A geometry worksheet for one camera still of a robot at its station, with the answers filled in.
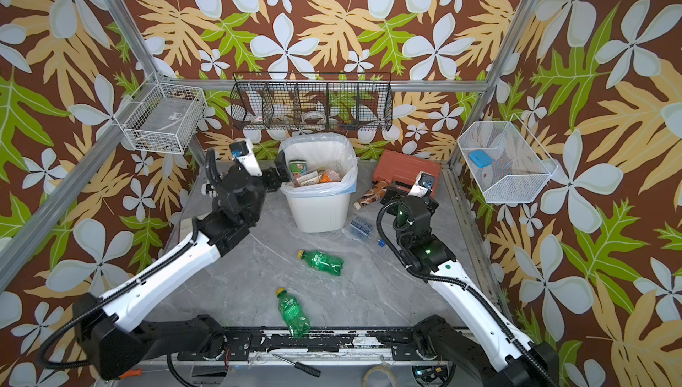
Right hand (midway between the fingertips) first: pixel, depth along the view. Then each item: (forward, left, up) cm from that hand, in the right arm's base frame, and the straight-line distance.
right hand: (404, 186), depth 74 cm
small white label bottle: (+10, +28, -8) cm, 31 cm away
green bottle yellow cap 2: (-27, +33, -29) cm, 52 cm away
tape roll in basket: (+36, +28, -2) cm, 46 cm away
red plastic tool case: (+30, -9, -25) cm, 40 cm away
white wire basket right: (+12, -35, -3) cm, 37 cm away
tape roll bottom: (-40, +7, -31) cm, 51 cm away
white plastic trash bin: (+17, +24, -10) cm, 31 cm away
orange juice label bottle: (+5, +23, -2) cm, 24 cm away
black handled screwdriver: (-40, +29, -28) cm, 57 cm away
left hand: (+4, +38, +9) cm, 40 cm away
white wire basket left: (+26, +77, +6) cm, 81 cm away
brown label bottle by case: (+18, +3, -25) cm, 31 cm away
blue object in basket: (+14, -28, -3) cm, 32 cm away
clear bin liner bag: (+21, +24, -5) cm, 32 cm away
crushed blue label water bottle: (+1, +10, -24) cm, 26 cm away
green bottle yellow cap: (-12, +24, -23) cm, 36 cm away
